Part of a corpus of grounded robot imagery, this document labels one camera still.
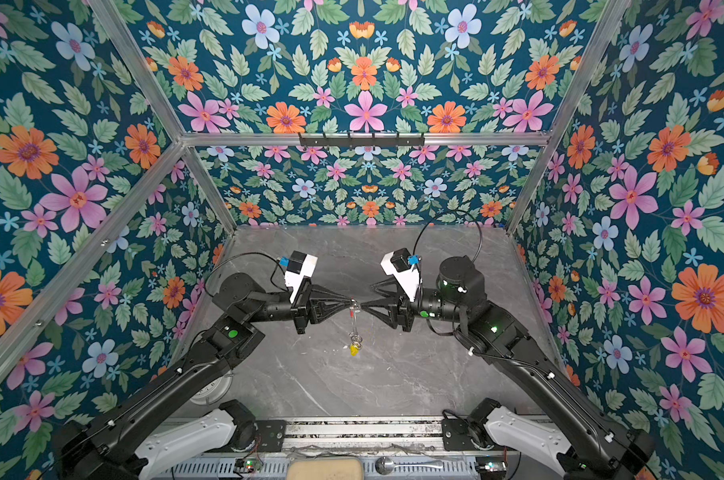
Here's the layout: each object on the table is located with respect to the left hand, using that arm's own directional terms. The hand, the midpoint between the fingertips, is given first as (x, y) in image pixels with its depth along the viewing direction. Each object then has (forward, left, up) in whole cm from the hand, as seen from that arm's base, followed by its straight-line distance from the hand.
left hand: (347, 304), depth 53 cm
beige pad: (-22, +8, -35) cm, 42 cm away
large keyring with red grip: (+1, -1, -4) cm, 4 cm away
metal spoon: (-22, -6, -37) cm, 43 cm away
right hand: (+4, -4, -3) cm, 6 cm away
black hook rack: (+60, -4, -3) cm, 60 cm away
